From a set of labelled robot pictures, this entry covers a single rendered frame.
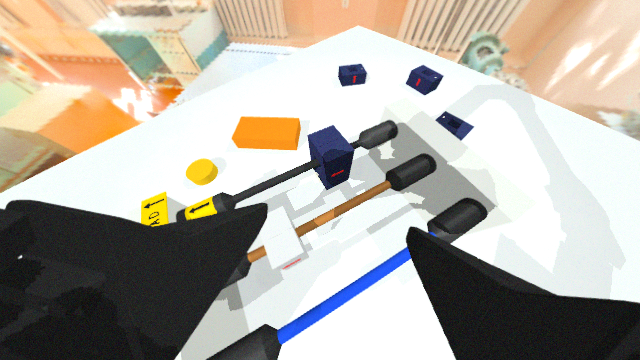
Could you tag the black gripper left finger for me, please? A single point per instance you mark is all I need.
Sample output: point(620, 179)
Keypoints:
point(164, 278)

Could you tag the orange block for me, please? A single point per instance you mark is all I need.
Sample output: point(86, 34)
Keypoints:
point(279, 133)

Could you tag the yellow short cylinder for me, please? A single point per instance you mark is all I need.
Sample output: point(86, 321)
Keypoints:
point(202, 171)

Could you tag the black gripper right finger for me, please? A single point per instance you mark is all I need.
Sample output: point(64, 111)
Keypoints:
point(487, 313)

